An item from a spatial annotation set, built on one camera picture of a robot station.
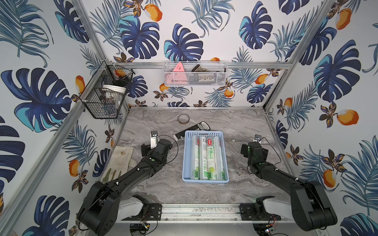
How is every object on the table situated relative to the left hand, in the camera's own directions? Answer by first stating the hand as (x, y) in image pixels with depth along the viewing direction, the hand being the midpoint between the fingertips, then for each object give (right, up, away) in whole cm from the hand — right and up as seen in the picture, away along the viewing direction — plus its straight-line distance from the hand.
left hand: (153, 141), depth 84 cm
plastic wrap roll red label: (+29, -18, -1) cm, 34 cm away
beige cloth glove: (-24, -14, +7) cm, 28 cm away
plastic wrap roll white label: (+24, -10, +6) cm, 27 cm away
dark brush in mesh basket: (+27, +40, +7) cm, 49 cm away
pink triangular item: (+14, +39, +5) cm, 42 cm away
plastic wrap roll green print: (+34, -14, +2) cm, 37 cm away
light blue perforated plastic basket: (+19, -20, +2) cm, 28 cm away
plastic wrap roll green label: (+39, -14, +2) cm, 41 cm away
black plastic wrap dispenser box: (+31, +9, +25) cm, 41 cm away
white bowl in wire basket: (-26, +28, +4) cm, 39 cm away
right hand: (+61, -3, +5) cm, 61 cm away
